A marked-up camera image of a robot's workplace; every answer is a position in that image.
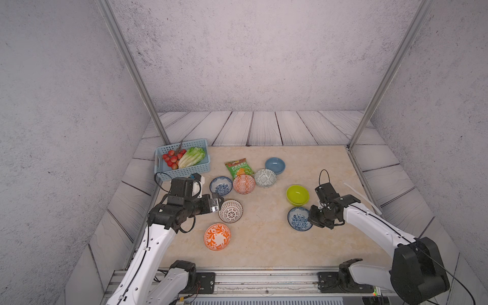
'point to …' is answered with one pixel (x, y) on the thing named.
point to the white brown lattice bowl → (230, 211)
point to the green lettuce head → (193, 155)
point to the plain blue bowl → (275, 164)
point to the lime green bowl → (297, 196)
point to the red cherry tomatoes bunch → (172, 159)
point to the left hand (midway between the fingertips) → (217, 201)
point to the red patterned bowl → (244, 184)
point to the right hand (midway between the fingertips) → (311, 220)
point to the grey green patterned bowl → (265, 178)
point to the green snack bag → (239, 167)
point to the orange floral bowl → (217, 236)
